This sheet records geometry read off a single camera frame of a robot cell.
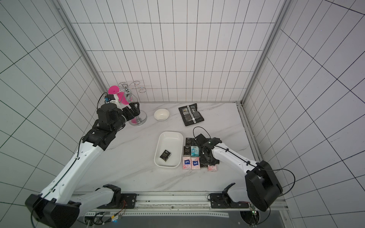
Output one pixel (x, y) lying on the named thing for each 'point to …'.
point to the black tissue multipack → (190, 115)
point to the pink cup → (115, 90)
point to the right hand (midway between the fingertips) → (204, 161)
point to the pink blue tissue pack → (187, 163)
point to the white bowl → (161, 114)
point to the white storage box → (173, 142)
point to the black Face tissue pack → (188, 141)
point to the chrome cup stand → (130, 96)
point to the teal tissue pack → (195, 150)
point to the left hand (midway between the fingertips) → (132, 109)
